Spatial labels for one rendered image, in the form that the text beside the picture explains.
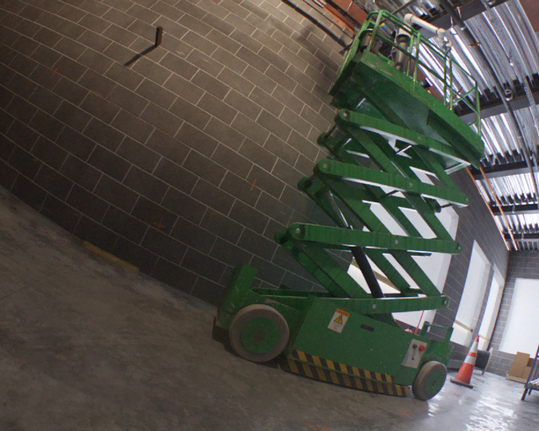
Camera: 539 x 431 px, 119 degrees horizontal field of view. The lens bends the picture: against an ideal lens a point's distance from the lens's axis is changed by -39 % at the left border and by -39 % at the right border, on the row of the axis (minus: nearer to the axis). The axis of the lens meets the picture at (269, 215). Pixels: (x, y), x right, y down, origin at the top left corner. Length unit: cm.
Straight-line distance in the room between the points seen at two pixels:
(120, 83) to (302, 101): 203
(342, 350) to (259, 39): 325
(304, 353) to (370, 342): 40
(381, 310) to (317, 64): 303
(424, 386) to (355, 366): 68
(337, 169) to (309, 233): 46
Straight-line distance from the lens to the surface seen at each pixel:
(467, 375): 403
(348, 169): 175
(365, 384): 174
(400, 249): 189
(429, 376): 207
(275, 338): 136
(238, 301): 141
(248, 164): 261
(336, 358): 152
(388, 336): 166
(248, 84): 296
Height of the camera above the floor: 43
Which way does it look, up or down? 13 degrees up
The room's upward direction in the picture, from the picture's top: 25 degrees clockwise
